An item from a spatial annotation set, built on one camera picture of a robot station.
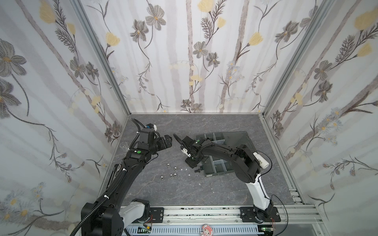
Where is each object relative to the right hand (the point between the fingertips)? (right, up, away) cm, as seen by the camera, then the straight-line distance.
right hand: (193, 159), depth 92 cm
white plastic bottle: (+42, -1, -4) cm, 42 cm away
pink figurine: (+6, -28, -24) cm, 38 cm away
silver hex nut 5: (-11, -9, -5) cm, 15 cm away
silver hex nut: (-16, -3, -1) cm, 16 cm away
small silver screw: (-5, -6, -1) cm, 8 cm away
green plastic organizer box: (+14, -3, -2) cm, 14 cm away
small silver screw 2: (-3, -9, -4) cm, 10 cm away
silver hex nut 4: (-13, -9, -5) cm, 17 cm away
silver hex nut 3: (-19, -10, -6) cm, 22 cm away
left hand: (-15, +14, -11) cm, 23 cm away
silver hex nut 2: (-11, -5, -2) cm, 13 cm away
